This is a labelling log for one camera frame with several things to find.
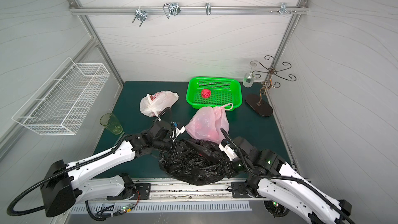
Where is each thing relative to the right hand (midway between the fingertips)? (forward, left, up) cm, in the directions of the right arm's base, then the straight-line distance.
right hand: (220, 169), depth 68 cm
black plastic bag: (+6, +8, -12) cm, 16 cm away
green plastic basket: (+59, -4, -12) cm, 60 cm away
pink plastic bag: (+25, +7, -2) cm, 26 cm away
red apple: (+51, +9, -8) cm, 53 cm away
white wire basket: (+17, +72, +20) cm, 77 cm away
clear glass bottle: (+52, -18, +7) cm, 55 cm away
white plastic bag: (+35, +40, -1) cm, 54 cm away
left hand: (+6, +16, +1) cm, 17 cm away
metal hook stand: (+44, -31, -12) cm, 55 cm away
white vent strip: (-16, +47, -13) cm, 52 cm away
